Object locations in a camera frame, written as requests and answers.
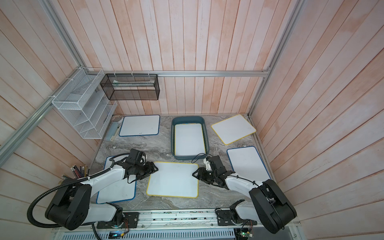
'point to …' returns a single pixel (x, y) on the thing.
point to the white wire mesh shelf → (89, 110)
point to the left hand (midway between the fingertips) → (155, 173)
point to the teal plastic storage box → (189, 119)
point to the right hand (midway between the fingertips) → (195, 175)
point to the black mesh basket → (131, 86)
